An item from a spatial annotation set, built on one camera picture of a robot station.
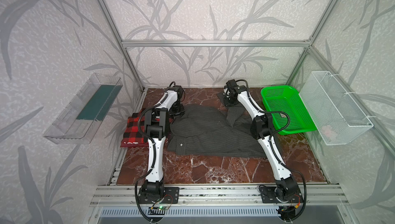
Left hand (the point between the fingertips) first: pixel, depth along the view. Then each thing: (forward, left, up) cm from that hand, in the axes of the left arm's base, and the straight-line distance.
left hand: (180, 111), depth 104 cm
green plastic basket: (0, -76, -2) cm, 76 cm away
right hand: (+12, -33, -1) cm, 35 cm away
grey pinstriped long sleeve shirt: (-13, -19, -1) cm, 23 cm away
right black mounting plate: (-49, -48, +1) cm, 69 cm away
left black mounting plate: (-49, -1, +1) cm, 49 cm away
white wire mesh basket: (-25, -72, +33) cm, 82 cm away
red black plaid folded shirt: (-19, +25, +3) cm, 31 cm away
